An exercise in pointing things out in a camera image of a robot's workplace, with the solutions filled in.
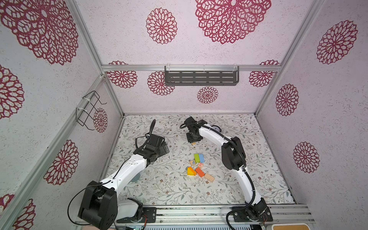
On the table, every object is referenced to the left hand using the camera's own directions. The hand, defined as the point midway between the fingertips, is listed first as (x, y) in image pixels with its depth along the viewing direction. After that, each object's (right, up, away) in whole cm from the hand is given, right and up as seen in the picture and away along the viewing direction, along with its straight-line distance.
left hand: (159, 152), depth 87 cm
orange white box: (+64, -31, -21) cm, 74 cm away
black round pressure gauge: (+40, +14, +21) cm, 47 cm away
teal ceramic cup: (-15, -16, -1) cm, 22 cm away
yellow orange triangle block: (+19, -12, +1) cm, 22 cm away
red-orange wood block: (+25, -13, +2) cm, 28 cm away
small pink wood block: (+25, -9, +4) cm, 27 cm away
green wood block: (+23, -6, +8) cm, 25 cm away
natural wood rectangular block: (+30, -15, -1) cm, 34 cm away
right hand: (+20, +8, +15) cm, 26 cm away
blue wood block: (+27, -6, +8) cm, 28 cm away
